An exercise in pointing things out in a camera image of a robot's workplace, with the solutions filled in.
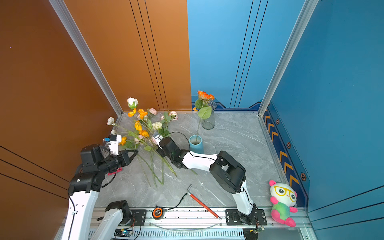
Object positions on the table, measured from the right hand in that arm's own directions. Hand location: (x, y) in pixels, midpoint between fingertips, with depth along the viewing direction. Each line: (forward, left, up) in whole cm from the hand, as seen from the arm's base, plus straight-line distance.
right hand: (159, 140), depth 87 cm
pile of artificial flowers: (+7, +7, +5) cm, 11 cm away
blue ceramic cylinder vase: (-7, -22, +7) cm, 24 cm away
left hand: (-13, +6, +11) cm, 18 cm away
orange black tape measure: (-35, -3, -11) cm, 37 cm away
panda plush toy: (-29, -65, -8) cm, 72 cm away
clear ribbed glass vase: (+29, -32, -18) cm, 46 cm away
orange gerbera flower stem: (+5, -27, +19) cm, 33 cm away
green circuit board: (-42, +14, -15) cm, 47 cm away
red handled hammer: (-26, -19, -14) cm, 35 cm away
